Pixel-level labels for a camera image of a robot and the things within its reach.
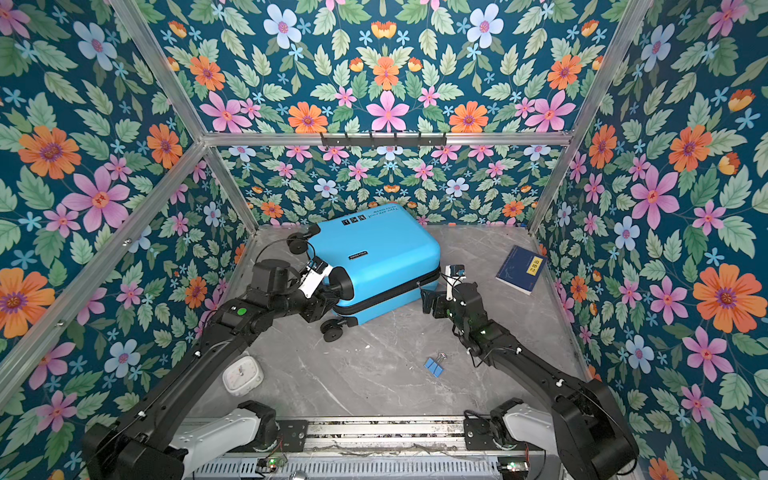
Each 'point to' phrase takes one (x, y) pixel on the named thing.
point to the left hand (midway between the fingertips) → (333, 286)
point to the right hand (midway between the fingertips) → (435, 289)
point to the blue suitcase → (389, 253)
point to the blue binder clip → (434, 366)
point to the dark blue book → (522, 269)
